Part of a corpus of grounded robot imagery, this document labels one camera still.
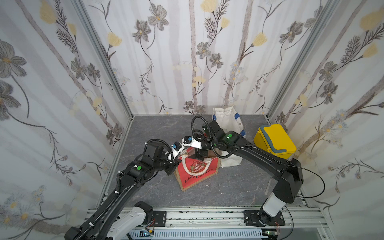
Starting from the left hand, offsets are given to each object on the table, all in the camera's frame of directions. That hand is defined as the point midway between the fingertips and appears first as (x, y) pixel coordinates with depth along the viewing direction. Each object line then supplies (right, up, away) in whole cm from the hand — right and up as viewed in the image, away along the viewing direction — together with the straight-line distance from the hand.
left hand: (181, 159), depth 73 cm
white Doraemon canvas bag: (+30, +22, +29) cm, 47 cm away
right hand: (+6, +7, +1) cm, 9 cm away
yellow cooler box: (+55, +9, +15) cm, 57 cm away
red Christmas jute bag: (+4, -8, +6) cm, 11 cm away
